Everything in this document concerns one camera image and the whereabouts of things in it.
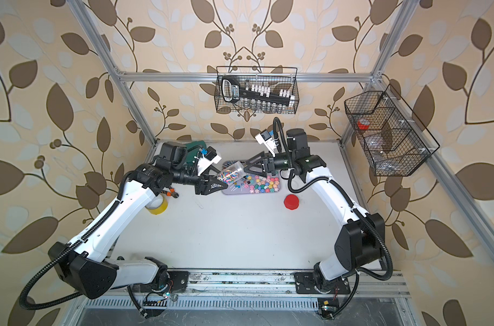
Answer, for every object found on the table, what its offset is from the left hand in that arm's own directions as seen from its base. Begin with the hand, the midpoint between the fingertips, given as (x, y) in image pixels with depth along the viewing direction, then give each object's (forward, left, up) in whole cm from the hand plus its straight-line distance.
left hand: (221, 177), depth 68 cm
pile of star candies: (+16, -13, -28) cm, 35 cm away
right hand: (+3, -9, +1) cm, 9 cm away
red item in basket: (+24, -55, +3) cm, 60 cm away
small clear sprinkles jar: (0, -4, +2) cm, 5 cm away
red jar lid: (+6, -29, -28) cm, 40 cm away
